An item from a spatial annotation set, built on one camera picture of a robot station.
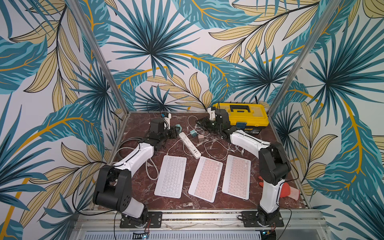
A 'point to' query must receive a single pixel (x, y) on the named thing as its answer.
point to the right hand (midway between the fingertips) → (195, 120)
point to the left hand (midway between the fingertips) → (178, 129)
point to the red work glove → (285, 190)
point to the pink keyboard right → (237, 178)
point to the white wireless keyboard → (170, 180)
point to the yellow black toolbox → (248, 118)
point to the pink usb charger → (200, 136)
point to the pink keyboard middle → (206, 179)
